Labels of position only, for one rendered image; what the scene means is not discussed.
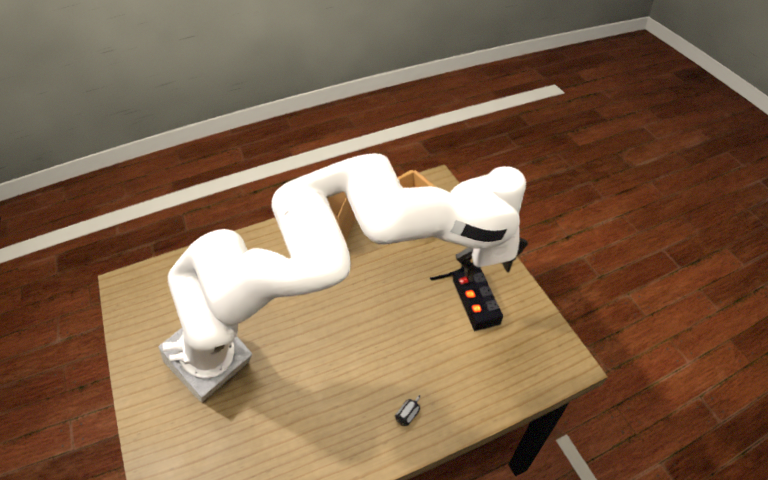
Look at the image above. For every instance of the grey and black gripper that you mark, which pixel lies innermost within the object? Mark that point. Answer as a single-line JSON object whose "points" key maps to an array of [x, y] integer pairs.
{"points": [[507, 251]]}

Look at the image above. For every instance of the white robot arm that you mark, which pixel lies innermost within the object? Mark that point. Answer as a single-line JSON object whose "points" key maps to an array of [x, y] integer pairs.
{"points": [[233, 289]]}

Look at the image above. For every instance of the black power strip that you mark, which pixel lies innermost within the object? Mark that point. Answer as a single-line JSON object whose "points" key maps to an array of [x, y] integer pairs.
{"points": [[477, 298]]}

